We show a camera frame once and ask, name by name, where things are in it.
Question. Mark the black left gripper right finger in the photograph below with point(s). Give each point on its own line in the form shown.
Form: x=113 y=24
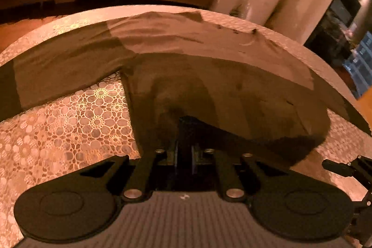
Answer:
x=214 y=170

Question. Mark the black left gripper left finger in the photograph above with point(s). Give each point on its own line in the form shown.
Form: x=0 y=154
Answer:
x=148 y=173

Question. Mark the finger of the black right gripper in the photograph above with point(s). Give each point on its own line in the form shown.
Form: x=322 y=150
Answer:
x=342 y=169

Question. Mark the brown two-tone long-sleeve shirt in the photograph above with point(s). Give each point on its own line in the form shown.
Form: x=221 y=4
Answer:
x=177 y=65

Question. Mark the lace crochet tablecloth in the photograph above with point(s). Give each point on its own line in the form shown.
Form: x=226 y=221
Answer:
x=67 y=134

